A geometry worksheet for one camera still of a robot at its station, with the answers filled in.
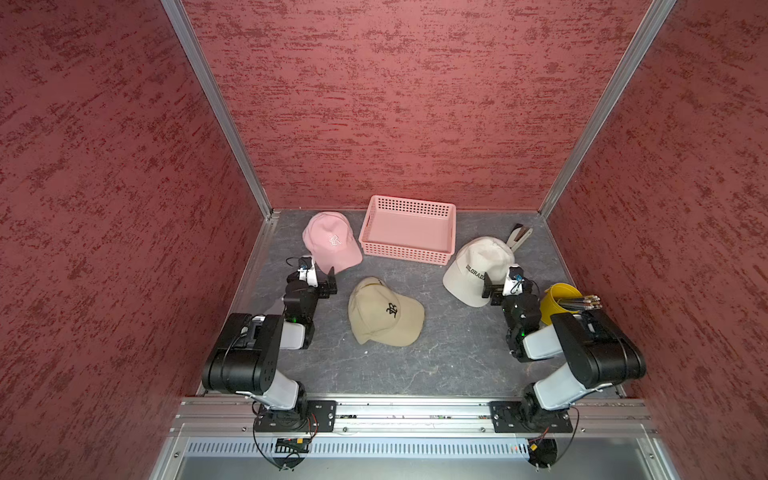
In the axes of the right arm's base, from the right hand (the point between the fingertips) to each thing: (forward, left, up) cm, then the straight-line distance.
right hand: (499, 275), depth 92 cm
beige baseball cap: (-12, +39, 0) cm, 40 cm away
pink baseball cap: (+16, +55, +1) cm, 57 cm away
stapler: (+21, -14, -6) cm, 26 cm away
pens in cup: (-14, -18, +8) cm, 24 cm away
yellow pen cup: (-11, -12, 0) cm, 16 cm away
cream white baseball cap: (+4, +10, -5) cm, 12 cm away
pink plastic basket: (+23, +26, -3) cm, 35 cm away
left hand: (+2, +58, +1) cm, 58 cm away
